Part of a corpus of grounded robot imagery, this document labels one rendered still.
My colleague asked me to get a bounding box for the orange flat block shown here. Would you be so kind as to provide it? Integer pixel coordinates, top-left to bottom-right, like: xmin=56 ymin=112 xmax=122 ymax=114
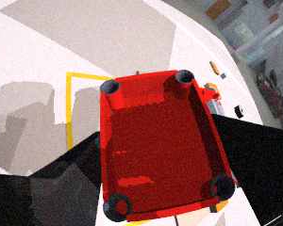
xmin=209 ymin=61 xmax=220 ymax=75

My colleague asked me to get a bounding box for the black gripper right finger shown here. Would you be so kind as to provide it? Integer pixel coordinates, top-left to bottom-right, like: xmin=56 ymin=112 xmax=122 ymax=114
xmin=210 ymin=114 xmax=283 ymax=226

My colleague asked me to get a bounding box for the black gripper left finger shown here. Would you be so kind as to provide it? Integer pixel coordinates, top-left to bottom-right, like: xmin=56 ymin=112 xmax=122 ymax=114
xmin=0 ymin=131 xmax=101 ymax=226

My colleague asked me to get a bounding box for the black tyre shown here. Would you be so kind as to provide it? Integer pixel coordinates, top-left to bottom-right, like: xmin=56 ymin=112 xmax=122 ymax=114
xmin=235 ymin=105 xmax=244 ymax=118

